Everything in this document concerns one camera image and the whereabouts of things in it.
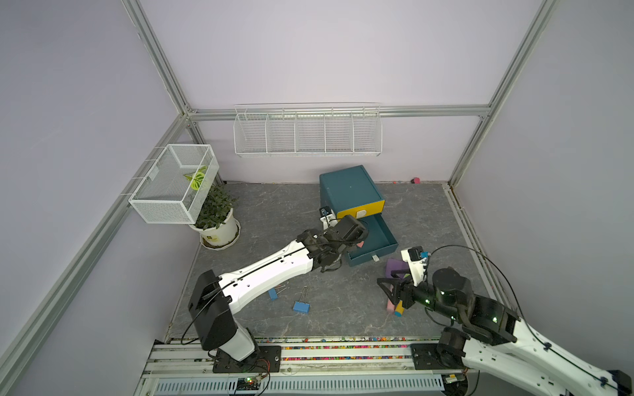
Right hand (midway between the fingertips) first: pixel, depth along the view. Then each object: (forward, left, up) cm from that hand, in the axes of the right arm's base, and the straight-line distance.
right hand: (384, 276), depth 68 cm
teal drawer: (+20, -4, -15) cm, 26 cm away
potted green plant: (+24, +56, -6) cm, 61 cm away
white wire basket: (+29, +66, +6) cm, 72 cm away
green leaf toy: (+31, +59, +9) cm, 67 cm away
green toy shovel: (-4, -8, -19) cm, 21 cm away
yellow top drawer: (+25, +3, -2) cm, 25 cm away
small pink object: (+60, -29, -22) cm, 71 cm away
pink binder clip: (+18, +4, -12) cm, 22 cm away
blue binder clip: (-2, +25, -21) cm, 32 cm away
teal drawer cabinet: (+32, +7, +1) cm, 32 cm away
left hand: (+12, +10, -1) cm, 16 cm away
